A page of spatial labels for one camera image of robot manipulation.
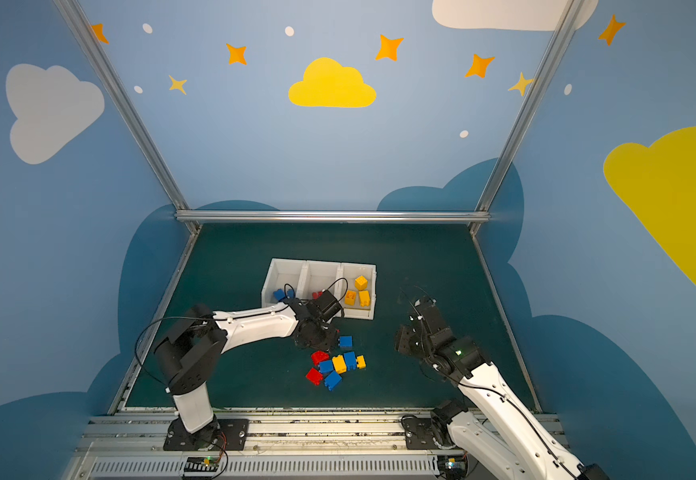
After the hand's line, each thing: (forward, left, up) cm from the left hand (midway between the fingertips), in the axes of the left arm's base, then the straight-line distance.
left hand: (329, 341), depth 90 cm
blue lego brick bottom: (-12, -2, +1) cm, 12 cm away
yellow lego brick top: (+20, -10, +2) cm, 23 cm away
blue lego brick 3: (-8, 0, 0) cm, 8 cm away
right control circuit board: (-30, -33, -4) cm, 45 cm away
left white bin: (+24, +17, +1) cm, 30 cm away
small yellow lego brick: (-6, -10, 0) cm, 11 cm away
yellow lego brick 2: (+15, -11, +1) cm, 19 cm away
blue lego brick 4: (-6, -7, 0) cm, 9 cm away
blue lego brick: (+17, +18, -1) cm, 25 cm away
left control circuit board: (-31, +30, -4) cm, 43 cm away
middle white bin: (+24, +6, 0) cm, 25 cm away
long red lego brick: (+17, +5, -1) cm, 18 cm away
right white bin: (+17, -8, +2) cm, 19 cm away
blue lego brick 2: (0, -5, 0) cm, 5 cm away
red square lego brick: (-5, +3, 0) cm, 6 cm away
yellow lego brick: (+15, -6, +2) cm, 16 cm away
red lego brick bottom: (-10, +4, 0) cm, 11 cm away
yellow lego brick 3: (-7, -3, +1) cm, 8 cm away
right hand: (-3, -21, +13) cm, 25 cm away
